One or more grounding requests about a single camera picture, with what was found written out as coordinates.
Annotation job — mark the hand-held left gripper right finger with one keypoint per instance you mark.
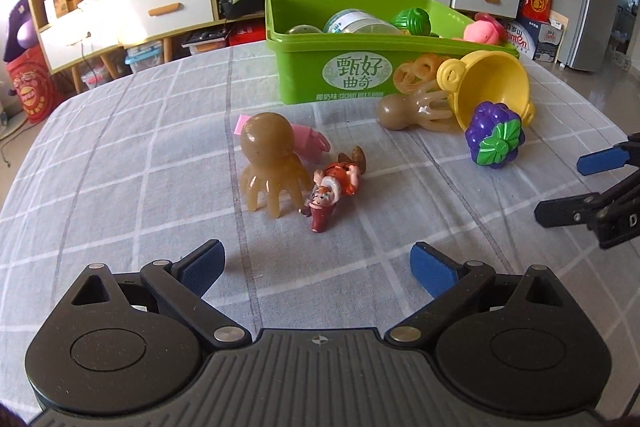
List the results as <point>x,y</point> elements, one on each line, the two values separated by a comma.
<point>432,269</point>

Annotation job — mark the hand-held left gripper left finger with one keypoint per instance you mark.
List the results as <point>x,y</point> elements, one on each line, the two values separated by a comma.
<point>202,267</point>

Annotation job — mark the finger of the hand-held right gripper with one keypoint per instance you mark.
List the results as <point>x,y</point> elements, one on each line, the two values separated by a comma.
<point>565,211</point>
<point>600,161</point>

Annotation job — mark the purple toy grapes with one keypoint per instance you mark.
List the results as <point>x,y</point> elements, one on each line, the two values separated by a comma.
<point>487,127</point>

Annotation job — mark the red gnome figurine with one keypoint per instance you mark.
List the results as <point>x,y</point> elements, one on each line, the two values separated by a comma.
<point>335,182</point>

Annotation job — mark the pink rubber pig toy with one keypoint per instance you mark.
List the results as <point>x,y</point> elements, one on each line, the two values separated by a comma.
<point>482,31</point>

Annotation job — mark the green plastic box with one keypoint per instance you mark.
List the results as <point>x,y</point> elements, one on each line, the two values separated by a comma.
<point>310,77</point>

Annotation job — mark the green ridged toy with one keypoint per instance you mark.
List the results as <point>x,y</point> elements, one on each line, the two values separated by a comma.
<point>412,21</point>

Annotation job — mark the clear cotton swab jar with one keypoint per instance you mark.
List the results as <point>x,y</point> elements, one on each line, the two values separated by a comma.
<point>360,24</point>

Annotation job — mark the pale round toy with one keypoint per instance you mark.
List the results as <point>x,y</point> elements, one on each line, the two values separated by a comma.
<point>302,29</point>

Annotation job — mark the grey checked tablecloth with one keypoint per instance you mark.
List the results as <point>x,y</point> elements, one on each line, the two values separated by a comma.
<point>125,167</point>

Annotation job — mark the yellow toy colander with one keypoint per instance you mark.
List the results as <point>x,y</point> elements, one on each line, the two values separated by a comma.
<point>495,82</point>

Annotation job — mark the brown rubber octopus toy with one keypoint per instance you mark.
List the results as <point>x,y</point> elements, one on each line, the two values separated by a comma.
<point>395,112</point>
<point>265,147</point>

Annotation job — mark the printed cardboard box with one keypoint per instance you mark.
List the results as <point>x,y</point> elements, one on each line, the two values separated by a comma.
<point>535,39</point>

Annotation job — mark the pink plastic toy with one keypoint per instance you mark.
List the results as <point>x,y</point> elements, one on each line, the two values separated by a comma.
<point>310,137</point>

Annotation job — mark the black keyboard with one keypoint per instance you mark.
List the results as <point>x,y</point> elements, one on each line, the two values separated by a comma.
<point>202,42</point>

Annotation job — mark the flat red box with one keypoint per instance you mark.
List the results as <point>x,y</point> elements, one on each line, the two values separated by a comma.
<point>246,34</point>

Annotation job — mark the red round gift bucket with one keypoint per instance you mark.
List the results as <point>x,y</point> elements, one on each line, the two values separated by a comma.
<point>32,89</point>

